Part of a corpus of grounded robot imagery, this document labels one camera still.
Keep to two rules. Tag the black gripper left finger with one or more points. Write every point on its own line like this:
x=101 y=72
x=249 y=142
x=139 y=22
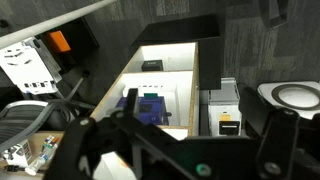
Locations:
x=96 y=133

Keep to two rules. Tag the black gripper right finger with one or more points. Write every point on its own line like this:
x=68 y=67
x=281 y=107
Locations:
x=283 y=143

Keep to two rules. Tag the white marker tube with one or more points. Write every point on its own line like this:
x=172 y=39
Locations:
x=43 y=155

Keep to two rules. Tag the blue purple box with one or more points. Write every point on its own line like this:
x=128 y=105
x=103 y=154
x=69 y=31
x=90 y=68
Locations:
x=150 y=110

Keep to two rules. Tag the brown cardboard tray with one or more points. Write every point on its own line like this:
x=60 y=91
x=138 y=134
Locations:
x=36 y=140

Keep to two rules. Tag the small green card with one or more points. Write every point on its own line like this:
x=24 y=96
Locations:
x=151 y=95

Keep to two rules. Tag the grey ribbed chair back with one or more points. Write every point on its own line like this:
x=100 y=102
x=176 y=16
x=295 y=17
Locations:
x=23 y=120

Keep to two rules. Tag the small white printed box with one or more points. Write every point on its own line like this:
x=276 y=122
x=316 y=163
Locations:
x=18 y=154

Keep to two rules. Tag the small black box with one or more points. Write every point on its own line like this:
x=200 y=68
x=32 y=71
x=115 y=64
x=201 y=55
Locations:
x=152 y=65

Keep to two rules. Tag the black storage box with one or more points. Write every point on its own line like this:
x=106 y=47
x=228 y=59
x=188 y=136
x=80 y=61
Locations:
x=83 y=36

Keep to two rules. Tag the orange block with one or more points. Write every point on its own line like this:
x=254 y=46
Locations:
x=58 y=41

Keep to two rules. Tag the white table edge bar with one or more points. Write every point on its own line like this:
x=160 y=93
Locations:
x=50 y=21

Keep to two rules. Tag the open wooden drawer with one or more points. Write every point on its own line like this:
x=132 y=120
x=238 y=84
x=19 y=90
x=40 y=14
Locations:
x=180 y=33

